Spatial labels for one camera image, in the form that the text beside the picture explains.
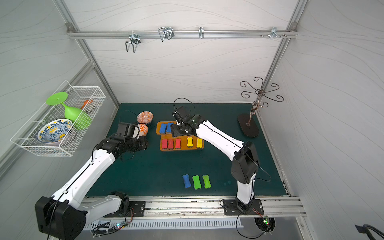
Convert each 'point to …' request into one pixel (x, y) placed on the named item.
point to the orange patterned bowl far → (145, 117)
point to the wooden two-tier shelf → (184, 141)
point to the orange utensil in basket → (86, 102)
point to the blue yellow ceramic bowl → (54, 132)
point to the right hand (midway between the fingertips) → (176, 129)
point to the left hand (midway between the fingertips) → (147, 142)
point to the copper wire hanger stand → (249, 124)
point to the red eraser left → (164, 143)
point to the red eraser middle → (170, 144)
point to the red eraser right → (178, 143)
